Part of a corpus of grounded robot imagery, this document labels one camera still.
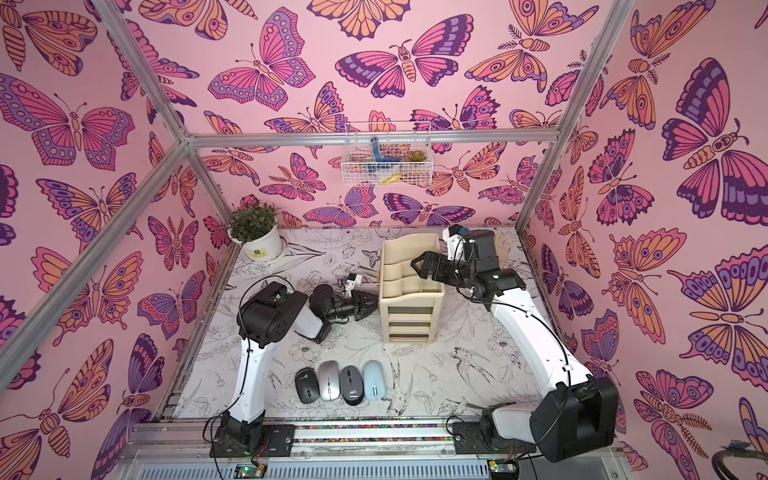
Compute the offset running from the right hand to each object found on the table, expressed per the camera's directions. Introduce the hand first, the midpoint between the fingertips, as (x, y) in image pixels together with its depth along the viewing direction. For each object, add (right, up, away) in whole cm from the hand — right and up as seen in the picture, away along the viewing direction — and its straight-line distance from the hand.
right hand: (427, 263), depth 78 cm
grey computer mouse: (-20, -33, +1) cm, 38 cm away
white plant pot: (-53, +5, +25) cm, 59 cm away
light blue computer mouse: (-14, -31, +2) cm, 35 cm away
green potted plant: (-55, +13, +19) cm, 60 cm away
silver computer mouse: (-26, -32, +3) cm, 42 cm away
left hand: (-11, -13, +14) cm, 21 cm away
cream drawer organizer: (-6, -8, -8) cm, 13 cm away
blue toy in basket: (-13, +32, +16) cm, 39 cm away
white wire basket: (-11, +34, +16) cm, 39 cm away
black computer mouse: (-32, -33, +3) cm, 46 cm away
